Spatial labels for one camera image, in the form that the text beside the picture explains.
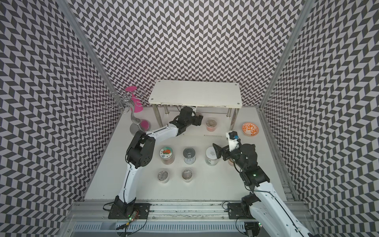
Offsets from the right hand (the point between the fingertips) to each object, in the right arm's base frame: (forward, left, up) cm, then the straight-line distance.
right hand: (221, 143), depth 77 cm
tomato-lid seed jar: (-2, +31, -10) cm, 32 cm away
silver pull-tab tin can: (-1, +17, -11) cm, 21 cm away
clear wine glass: (+21, +52, +11) cm, 57 cm away
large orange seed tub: (-3, -7, -15) cm, 17 cm away
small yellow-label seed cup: (-13, +32, -13) cm, 36 cm away
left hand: (+27, +12, -8) cm, 30 cm away
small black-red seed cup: (-12, +19, -14) cm, 26 cm away
